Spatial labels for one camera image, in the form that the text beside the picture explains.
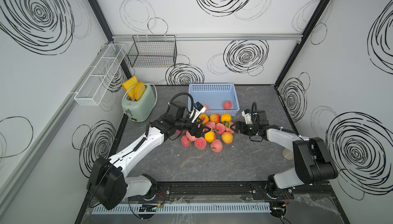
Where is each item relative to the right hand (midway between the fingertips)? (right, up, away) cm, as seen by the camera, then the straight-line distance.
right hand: (236, 128), depth 91 cm
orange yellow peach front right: (-6, -5, -4) cm, 9 cm away
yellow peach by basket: (-5, +6, +5) cm, 10 cm away
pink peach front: (-13, -8, -8) cm, 17 cm away
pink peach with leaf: (-9, +1, 0) cm, 10 cm away
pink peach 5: (-22, -7, -7) cm, 24 cm away
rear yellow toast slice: (-64, +29, +4) cm, 71 cm away
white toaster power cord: (-57, +28, +8) cm, 64 cm away
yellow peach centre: (-16, -4, -3) cm, 17 cm away
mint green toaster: (-58, +11, 0) cm, 59 cm away
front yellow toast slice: (-58, +23, -1) cm, 62 cm away
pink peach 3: (-15, +2, +1) cm, 15 cm away
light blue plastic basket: (-10, +20, +24) cm, 33 cm away
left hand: (-20, +5, -16) cm, 26 cm away
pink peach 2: (-17, +12, +13) cm, 24 cm away
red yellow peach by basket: (-13, +6, +5) cm, 15 cm away
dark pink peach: (-30, -7, -5) cm, 31 cm away
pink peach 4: (-5, +1, 0) cm, 5 cm away
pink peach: (-3, +14, +12) cm, 18 cm away
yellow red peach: (-19, +5, +3) cm, 20 cm away
